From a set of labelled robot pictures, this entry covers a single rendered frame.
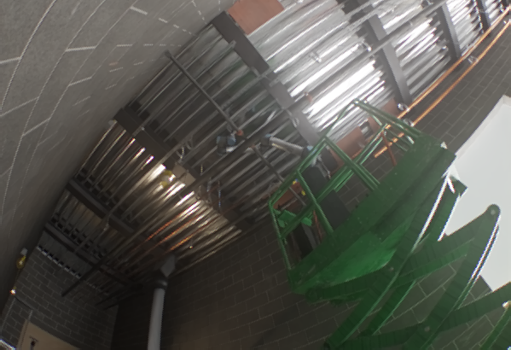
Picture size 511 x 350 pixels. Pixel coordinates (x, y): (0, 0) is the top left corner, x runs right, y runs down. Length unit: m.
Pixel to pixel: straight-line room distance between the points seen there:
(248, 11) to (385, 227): 2.81
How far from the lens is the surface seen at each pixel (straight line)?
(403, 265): 1.55
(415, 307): 2.75
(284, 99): 3.08
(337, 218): 1.98
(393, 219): 1.59
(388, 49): 3.80
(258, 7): 3.17
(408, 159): 1.64
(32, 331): 7.03
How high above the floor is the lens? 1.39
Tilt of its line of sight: 61 degrees up
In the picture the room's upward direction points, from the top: 17 degrees counter-clockwise
